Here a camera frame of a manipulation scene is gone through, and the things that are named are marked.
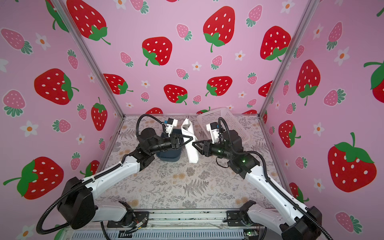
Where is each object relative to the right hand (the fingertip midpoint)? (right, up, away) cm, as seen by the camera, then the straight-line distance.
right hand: (193, 144), depth 67 cm
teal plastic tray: (-14, -10, +26) cm, 31 cm away
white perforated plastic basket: (+15, +17, +47) cm, 52 cm away
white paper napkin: (-3, +7, 0) cm, 7 cm away
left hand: (0, +2, -1) cm, 2 cm away
